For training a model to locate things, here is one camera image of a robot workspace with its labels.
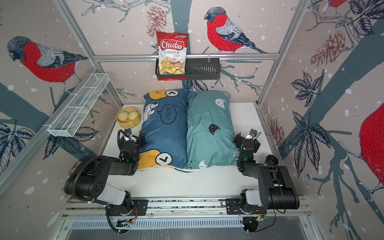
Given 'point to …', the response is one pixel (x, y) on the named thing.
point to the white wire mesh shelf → (78, 105)
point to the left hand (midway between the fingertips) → (134, 131)
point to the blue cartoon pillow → (164, 120)
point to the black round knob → (271, 160)
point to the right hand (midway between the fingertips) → (246, 134)
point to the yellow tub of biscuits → (128, 117)
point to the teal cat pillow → (210, 140)
